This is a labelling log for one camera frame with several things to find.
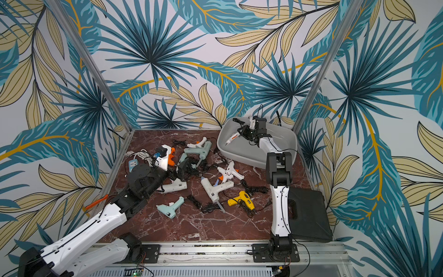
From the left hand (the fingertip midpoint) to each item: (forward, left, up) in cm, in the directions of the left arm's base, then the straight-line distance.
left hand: (178, 157), depth 72 cm
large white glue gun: (-4, -15, -23) cm, 28 cm away
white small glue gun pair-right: (+8, -26, -24) cm, 36 cm away
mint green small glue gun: (-13, +6, -26) cm, 30 cm away
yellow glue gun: (-6, -30, -25) cm, 40 cm away
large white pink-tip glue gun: (-1, +5, -24) cm, 24 cm away
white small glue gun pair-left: (+6, -22, -24) cm, 33 cm away
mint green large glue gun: (+19, -7, -21) cm, 30 cm away
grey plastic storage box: (+40, -58, -25) cm, 75 cm away
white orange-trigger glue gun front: (+31, -25, -22) cm, 45 cm away
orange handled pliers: (-10, +45, -27) cm, 53 cm away
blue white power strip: (+12, +33, -25) cm, 43 cm away
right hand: (+35, -29, -18) cm, 49 cm away
